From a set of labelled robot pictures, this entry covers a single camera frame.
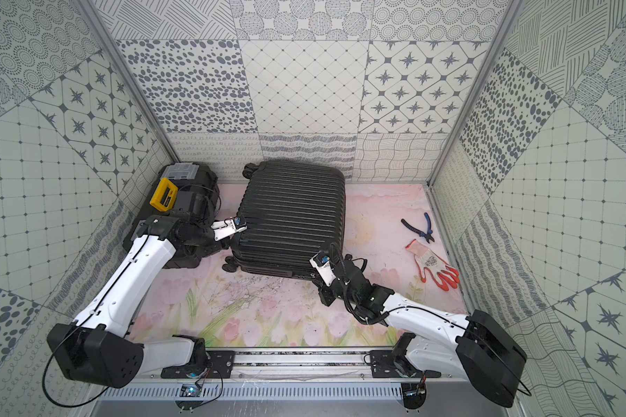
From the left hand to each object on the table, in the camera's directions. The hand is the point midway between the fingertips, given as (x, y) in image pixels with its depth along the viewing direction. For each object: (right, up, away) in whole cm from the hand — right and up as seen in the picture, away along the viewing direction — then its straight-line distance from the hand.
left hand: (229, 234), depth 79 cm
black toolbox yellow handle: (-25, +16, +17) cm, 34 cm away
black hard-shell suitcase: (+19, +7, +5) cm, 21 cm away
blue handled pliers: (+72, -4, +24) cm, 76 cm away
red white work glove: (+73, -16, +13) cm, 75 cm away
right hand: (+27, -16, +2) cm, 31 cm away
